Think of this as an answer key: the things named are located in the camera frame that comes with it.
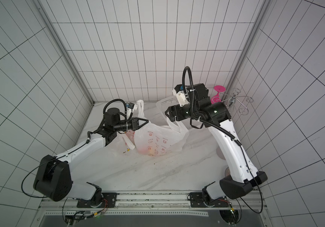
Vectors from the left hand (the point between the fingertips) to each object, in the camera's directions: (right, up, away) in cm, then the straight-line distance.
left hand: (146, 123), depth 77 cm
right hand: (+14, +9, -10) cm, 20 cm away
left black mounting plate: (-22, -37, -10) cm, 44 cm away
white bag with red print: (+6, -10, 0) cm, 11 cm away
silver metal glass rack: (+51, +15, +4) cm, 53 cm away
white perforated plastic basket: (+9, +12, +33) cm, 36 cm away
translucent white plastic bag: (-16, -13, +10) cm, 23 cm away
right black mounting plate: (+28, -40, -5) cm, 49 cm away
